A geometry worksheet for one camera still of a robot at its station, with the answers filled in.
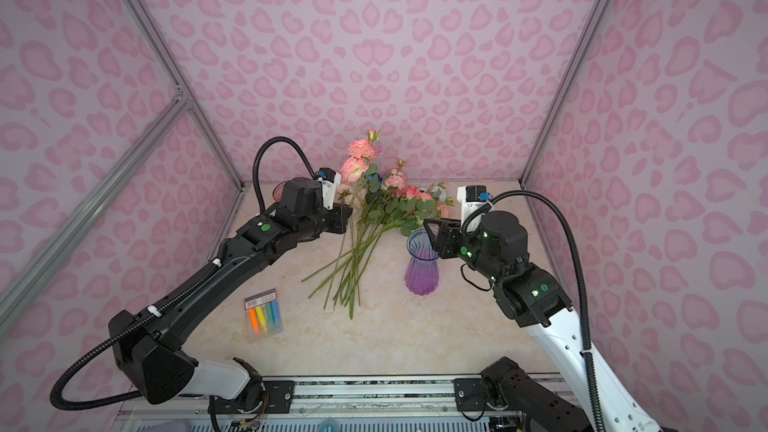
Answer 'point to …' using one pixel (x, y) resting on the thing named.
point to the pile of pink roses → (381, 200)
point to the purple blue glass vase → (422, 270)
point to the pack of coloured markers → (262, 315)
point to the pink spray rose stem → (357, 171)
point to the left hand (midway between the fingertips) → (353, 205)
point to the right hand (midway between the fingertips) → (431, 221)
